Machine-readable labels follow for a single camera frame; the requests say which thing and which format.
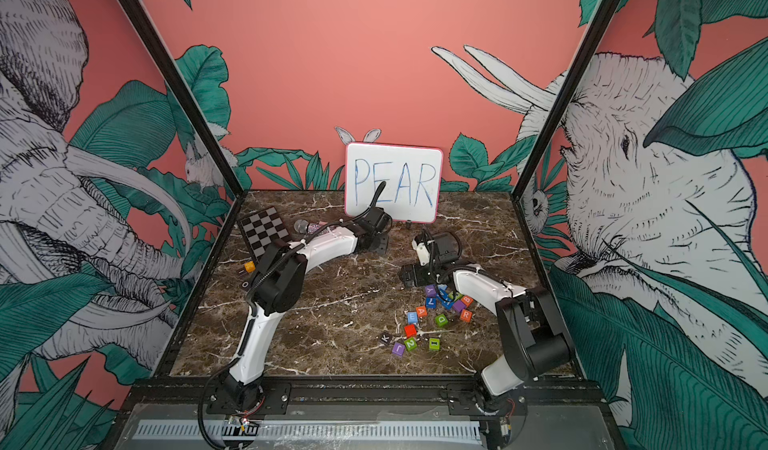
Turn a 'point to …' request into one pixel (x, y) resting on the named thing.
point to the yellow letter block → (250, 266)
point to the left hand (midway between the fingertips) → (382, 237)
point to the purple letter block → (398, 348)
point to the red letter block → (410, 330)
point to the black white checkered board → (262, 227)
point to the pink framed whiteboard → (413, 177)
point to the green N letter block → (410, 344)
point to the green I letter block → (434, 344)
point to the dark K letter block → (385, 337)
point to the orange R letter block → (465, 315)
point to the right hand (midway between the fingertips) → (411, 267)
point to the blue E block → (412, 317)
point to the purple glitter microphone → (302, 226)
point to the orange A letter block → (421, 311)
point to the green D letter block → (441, 320)
